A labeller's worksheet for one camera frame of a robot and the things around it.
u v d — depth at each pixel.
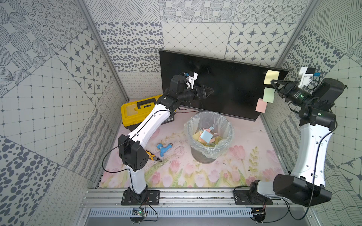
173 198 0.76
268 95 0.69
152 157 0.88
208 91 0.66
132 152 0.46
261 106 0.74
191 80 0.68
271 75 0.64
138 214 0.70
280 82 0.59
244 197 0.73
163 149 0.91
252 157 0.90
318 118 0.43
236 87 0.96
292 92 0.53
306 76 0.53
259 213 0.73
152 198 0.73
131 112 0.91
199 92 0.65
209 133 0.76
